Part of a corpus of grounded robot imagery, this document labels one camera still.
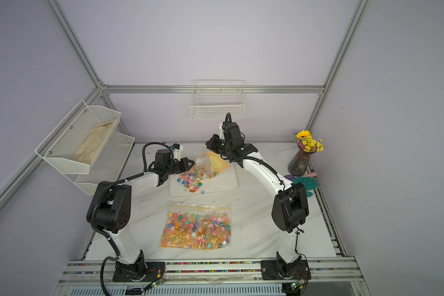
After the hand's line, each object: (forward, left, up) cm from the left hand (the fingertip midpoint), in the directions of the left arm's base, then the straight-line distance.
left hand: (195, 163), depth 95 cm
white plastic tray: (-3, -16, -11) cm, 20 cm away
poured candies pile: (-4, +3, -11) cm, 12 cm away
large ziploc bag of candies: (-29, -3, -11) cm, 31 cm away
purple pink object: (-1, -64, -9) cm, 65 cm away
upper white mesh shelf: (-3, +48, +20) cm, 52 cm away
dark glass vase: (+1, -56, -2) cm, 56 cm away
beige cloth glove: (+1, +42, +18) cm, 46 cm away
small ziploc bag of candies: (-4, -8, +3) cm, 10 cm away
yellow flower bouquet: (+3, -56, +12) cm, 57 cm away
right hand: (-1, -7, +15) cm, 17 cm away
